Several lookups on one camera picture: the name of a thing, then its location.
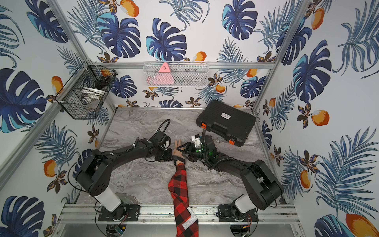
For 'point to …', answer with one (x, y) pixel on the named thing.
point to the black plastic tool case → (227, 121)
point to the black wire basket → (83, 94)
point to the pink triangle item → (164, 76)
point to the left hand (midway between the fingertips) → (172, 157)
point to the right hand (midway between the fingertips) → (179, 150)
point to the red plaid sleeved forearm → (186, 222)
